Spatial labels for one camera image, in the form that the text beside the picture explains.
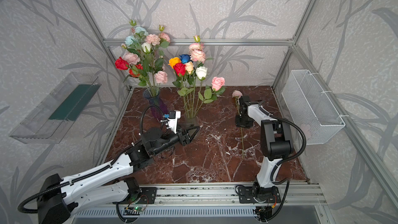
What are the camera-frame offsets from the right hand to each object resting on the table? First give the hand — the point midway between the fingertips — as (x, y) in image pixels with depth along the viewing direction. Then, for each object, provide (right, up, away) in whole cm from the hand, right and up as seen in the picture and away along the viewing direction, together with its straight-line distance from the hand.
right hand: (241, 120), depth 97 cm
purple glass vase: (-53, +7, +2) cm, 54 cm away
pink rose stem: (-20, +15, -29) cm, 38 cm away
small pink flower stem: (-46, +25, -17) cm, 55 cm away
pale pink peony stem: (0, +17, +13) cm, 22 cm away
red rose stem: (-57, +27, -20) cm, 66 cm away
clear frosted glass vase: (-30, +3, -13) cm, 33 cm away
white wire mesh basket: (+21, +10, -34) cm, 41 cm away
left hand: (-25, +3, -31) cm, 40 cm away
